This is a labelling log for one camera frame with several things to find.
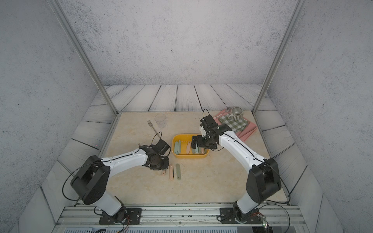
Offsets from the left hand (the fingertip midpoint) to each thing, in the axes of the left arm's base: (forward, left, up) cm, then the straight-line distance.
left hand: (169, 168), depth 87 cm
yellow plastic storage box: (+16, -8, -2) cm, 17 cm away
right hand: (+7, -18, +13) cm, 23 cm away
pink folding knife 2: (-3, +3, +1) cm, 4 cm away
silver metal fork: (+37, +17, -3) cm, 41 cm away
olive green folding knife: (-1, -5, -3) cm, 6 cm away
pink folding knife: (-1, -1, -3) cm, 3 cm away
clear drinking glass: (+39, +9, +2) cm, 40 cm away
